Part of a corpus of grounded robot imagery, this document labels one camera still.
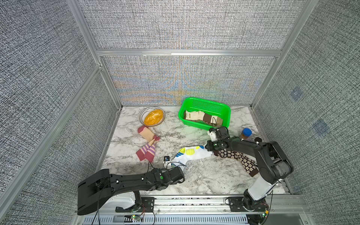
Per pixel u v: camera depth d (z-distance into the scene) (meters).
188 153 0.88
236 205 0.73
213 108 1.17
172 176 0.62
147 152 0.90
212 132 0.88
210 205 0.75
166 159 0.75
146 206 0.74
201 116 1.10
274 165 0.47
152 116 1.03
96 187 0.46
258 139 0.88
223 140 0.73
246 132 0.96
